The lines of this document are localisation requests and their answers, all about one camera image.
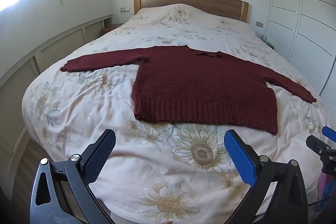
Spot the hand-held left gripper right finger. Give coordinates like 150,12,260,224
224,130,309,224

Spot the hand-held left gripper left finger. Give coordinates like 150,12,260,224
30,129,116,224

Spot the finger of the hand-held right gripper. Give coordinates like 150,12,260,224
306,135,336,175
322,126,336,137

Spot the dark red knitted sweater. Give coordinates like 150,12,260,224
60,45,317,135

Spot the floral white bed blanket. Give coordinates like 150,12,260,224
21,4,327,224

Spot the pink cloth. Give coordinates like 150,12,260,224
316,171,328,204

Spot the clutter on bedside table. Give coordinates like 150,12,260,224
259,34,275,50

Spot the white panelled wardrobe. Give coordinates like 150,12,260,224
265,0,336,98

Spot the wooden nightstand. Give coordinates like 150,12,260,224
101,23,124,35

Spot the beige slatted wall cabinet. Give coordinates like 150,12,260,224
0,14,113,161

